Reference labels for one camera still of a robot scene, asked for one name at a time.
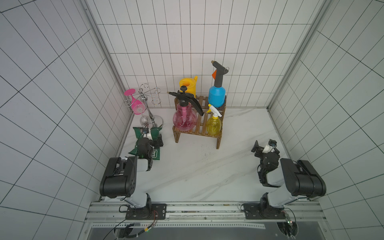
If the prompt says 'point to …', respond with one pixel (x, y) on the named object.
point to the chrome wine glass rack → (143, 94)
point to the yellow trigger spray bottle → (214, 124)
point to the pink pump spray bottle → (185, 117)
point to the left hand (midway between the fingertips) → (153, 137)
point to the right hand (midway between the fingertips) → (259, 140)
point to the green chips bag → (155, 133)
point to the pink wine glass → (138, 107)
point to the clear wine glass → (145, 121)
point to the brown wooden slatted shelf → (200, 128)
